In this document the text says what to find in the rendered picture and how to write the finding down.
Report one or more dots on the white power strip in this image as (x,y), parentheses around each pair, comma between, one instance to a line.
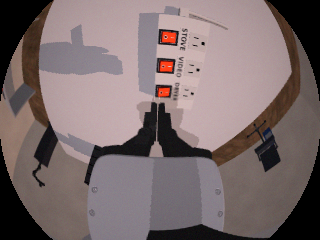
(181,49)

